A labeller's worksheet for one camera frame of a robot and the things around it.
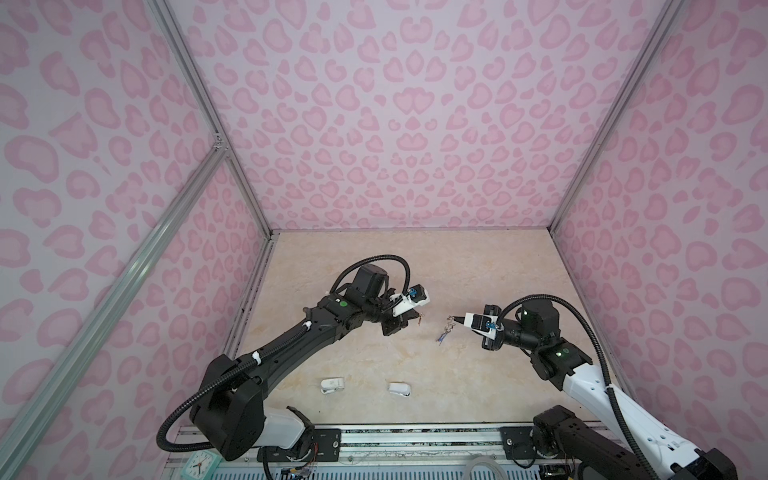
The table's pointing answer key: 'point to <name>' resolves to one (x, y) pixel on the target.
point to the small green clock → (200, 465)
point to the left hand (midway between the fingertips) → (416, 307)
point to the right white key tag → (400, 388)
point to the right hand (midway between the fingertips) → (461, 313)
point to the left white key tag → (330, 384)
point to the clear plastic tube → (484, 459)
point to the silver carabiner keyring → (450, 322)
